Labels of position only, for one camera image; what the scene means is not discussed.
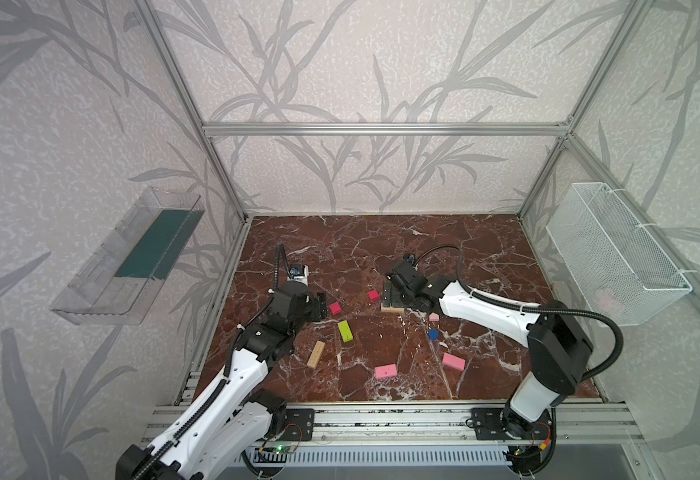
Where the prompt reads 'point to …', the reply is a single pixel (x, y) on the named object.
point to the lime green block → (345, 331)
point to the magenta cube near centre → (374, 295)
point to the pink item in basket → (606, 300)
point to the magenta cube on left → (335, 308)
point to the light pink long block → (434, 317)
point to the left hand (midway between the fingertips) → (319, 285)
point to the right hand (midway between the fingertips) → (397, 285)
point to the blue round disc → (433, 334)
